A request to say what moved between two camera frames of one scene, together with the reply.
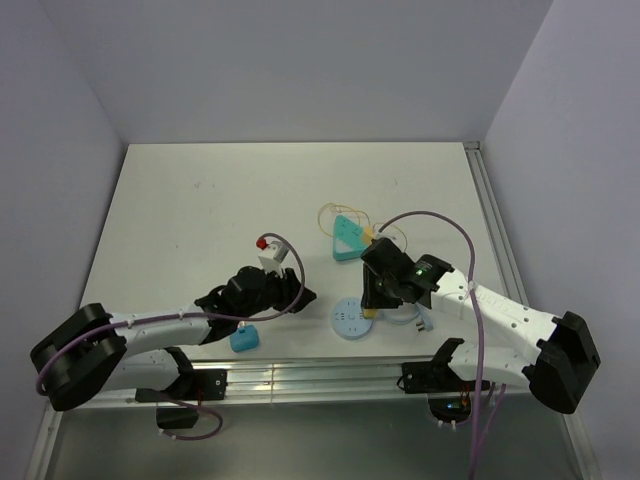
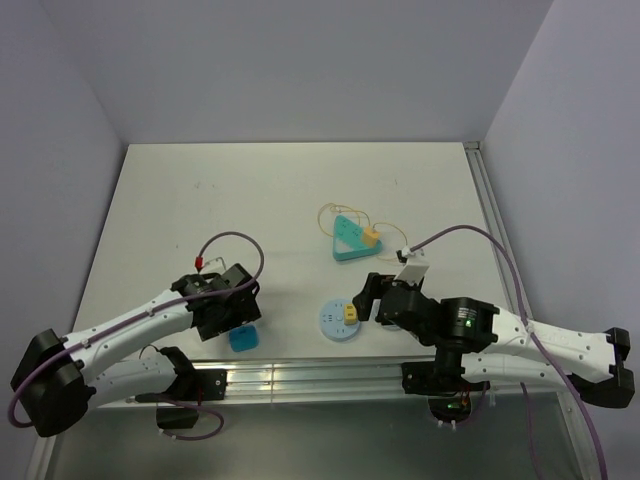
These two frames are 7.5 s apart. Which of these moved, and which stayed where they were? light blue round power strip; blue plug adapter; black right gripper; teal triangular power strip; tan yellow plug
Moved: light blue round power strip; black right gripper
Stayed: teal triangular power strip; tan yellow plug; blue plug adapter
